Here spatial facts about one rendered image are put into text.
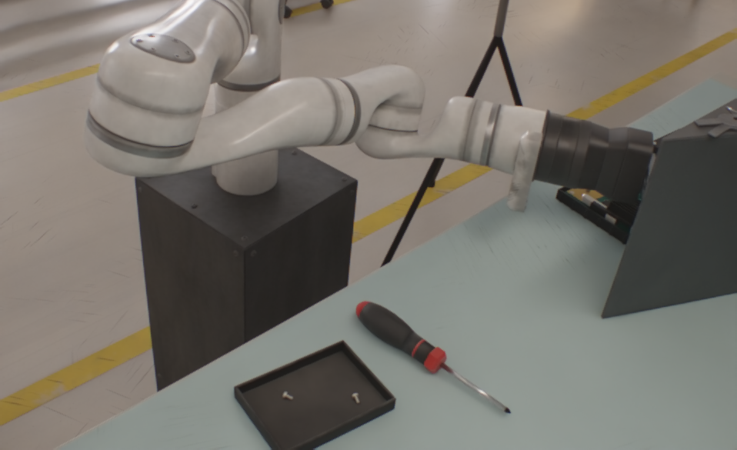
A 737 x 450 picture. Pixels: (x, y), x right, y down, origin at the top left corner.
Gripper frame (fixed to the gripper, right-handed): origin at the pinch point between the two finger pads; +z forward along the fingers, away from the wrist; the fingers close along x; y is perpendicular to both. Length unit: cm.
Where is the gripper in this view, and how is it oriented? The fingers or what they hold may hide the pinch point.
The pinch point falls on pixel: (705, 195)
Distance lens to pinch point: 87.5
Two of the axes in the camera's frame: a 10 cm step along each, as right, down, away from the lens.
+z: 9.5, 2.3, -2.0
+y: 2.9, -5.2, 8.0
